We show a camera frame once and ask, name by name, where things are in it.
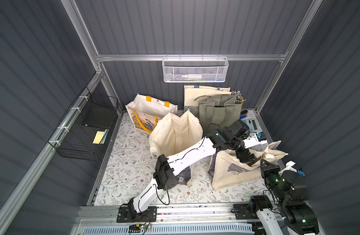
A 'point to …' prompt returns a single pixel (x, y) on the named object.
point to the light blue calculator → (253, 125)
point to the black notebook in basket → (99, 116)
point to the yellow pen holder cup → (239, 101)
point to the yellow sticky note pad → (98, 137)
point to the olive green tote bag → (218, 112)
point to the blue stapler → (243, 114)
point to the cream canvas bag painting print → (226, 169)
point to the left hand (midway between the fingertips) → (256, 153)
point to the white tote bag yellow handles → (144, 111)
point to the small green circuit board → (134, 228)
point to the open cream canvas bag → (170, 135)
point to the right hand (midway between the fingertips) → (262, 159)
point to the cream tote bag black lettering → (193, 94)
